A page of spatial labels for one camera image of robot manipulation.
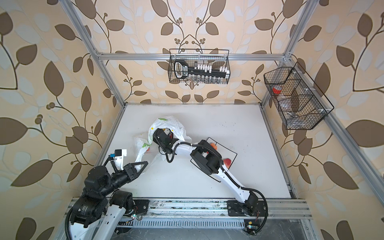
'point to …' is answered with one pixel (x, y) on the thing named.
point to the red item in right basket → (277, 89)
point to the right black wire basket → (302, 104)
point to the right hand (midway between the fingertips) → (154, 136)
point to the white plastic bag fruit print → (147, 148)
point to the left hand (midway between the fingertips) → (148, 164)
